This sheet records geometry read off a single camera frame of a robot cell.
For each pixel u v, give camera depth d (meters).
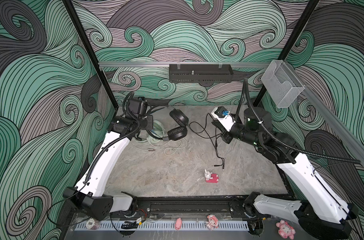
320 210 0.37
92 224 0.64
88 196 0.37
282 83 0.79
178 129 0.71
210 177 0.79
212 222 0.67
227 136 0.52
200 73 0.95
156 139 0.72
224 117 0.47
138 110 0.51
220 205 0.76
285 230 0.65
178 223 0.68
